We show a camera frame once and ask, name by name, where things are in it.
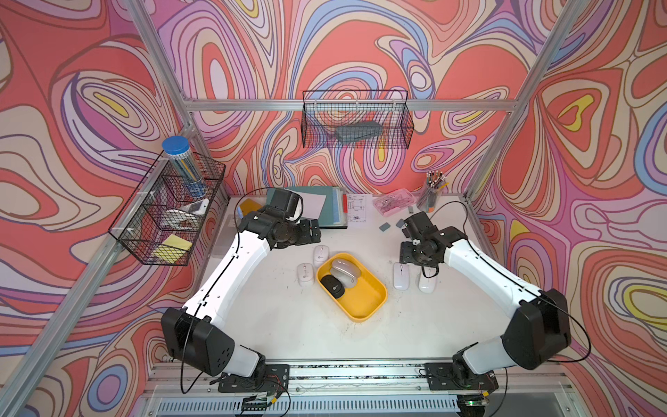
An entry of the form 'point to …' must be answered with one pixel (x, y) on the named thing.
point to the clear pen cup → (434, 183)
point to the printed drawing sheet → (357, 208)
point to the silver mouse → (346, 270)
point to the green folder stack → (333, 212)
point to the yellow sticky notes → (172, 249)
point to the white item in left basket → (197, 208)
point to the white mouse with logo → (320, 254)
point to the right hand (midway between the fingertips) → (414, 263)
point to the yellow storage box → (366, 298)
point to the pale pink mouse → (427, 284)
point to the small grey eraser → (411, 209)
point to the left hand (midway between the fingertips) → (311, 234)
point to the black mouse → (333, 285)
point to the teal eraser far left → (383, 228)
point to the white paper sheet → (313, 204)
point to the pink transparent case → (389, 201)
